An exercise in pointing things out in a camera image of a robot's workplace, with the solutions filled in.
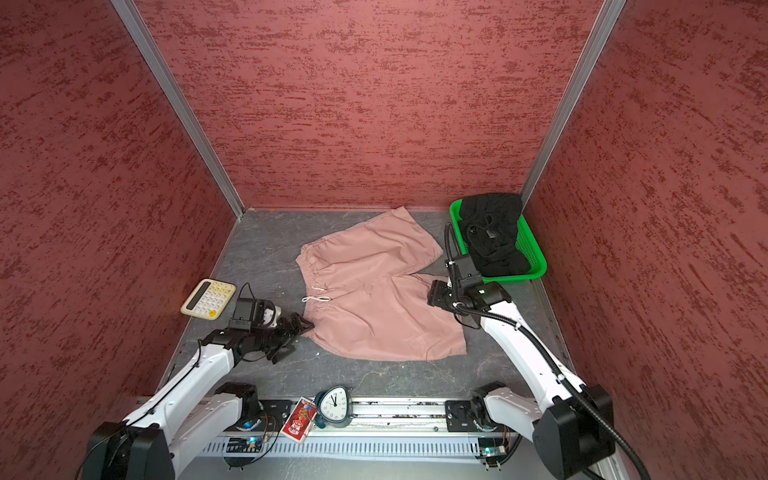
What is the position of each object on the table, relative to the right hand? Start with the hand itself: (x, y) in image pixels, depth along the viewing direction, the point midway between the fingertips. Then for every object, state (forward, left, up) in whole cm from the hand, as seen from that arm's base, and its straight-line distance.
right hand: (435, 303), depth 81 cm
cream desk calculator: (+9, +71, -9) cm, 72 cm away
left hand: (-6, +37, -9) cm, 39 cm away
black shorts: (+36, -26, -6) cm, 45 cm away
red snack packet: (-25, +36, -10) cm, 45 cm away
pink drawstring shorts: (+10, +21, -10) cm, 25 cm away
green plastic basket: (+27, -36, -6) cm, 45 cm away
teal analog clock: (-23, +27, -9) cm, 37 cm away
